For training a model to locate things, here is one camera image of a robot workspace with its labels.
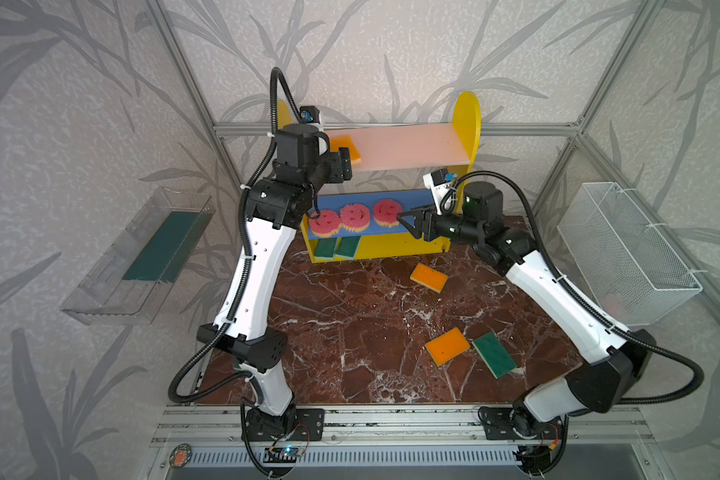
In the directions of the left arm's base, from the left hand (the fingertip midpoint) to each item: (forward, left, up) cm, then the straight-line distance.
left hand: (338, 141), depth 65 cm
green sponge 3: (-30, -43, -48) cm, 72 cm away
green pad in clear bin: (-18, +38, -16) cm, 45 cm away
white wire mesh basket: (-23, -63, -15) cm, 69 cm away
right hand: (-8, -16, -12) cm, 21 cm away
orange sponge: (-5, -27, -49) cm, 56 cm away
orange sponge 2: (-28, -30, -50) cm, 65 cm away
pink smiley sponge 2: (+8, -1, -33) cm, 34 cm away
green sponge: (+7, +10, -49) cm, 51 cm away
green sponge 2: (+8, +2, -49) cm, 50 cm away
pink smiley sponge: (+4, +8, -33) cm, 34 cm away
